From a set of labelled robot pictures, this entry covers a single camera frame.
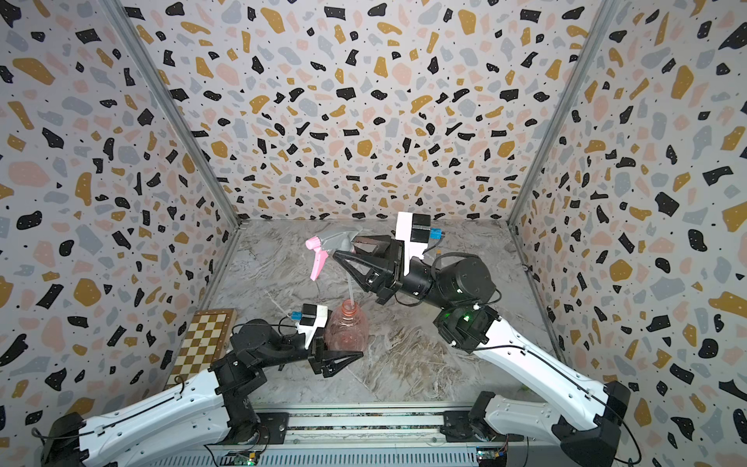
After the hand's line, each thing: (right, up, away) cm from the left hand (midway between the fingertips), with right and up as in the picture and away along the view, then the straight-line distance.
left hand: (360, 338), depth 59 cm
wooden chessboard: (-49, -10, +27) cm, 57 cm away
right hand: (0, +17, -16) cm, 24 cm away
